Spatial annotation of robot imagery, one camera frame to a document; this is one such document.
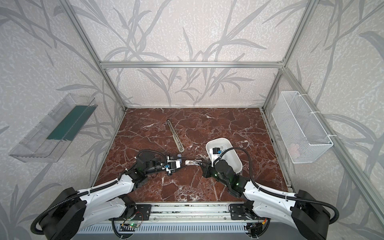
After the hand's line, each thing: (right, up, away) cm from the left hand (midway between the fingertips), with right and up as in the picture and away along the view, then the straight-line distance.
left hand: (186, 156), depth 75 cm
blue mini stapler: (-6, -4, +18) cm, 20 cm away
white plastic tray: (+26, -5, +18) cm, 32 cm away
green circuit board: (-27, -34, -4) cm, 43 cm away
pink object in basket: (+54, +3, -3) cm, 54 cm away
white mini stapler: (+2, -6, +8) cm, 10 cm away
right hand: (+7, -2, +3) cm, 8 cm away
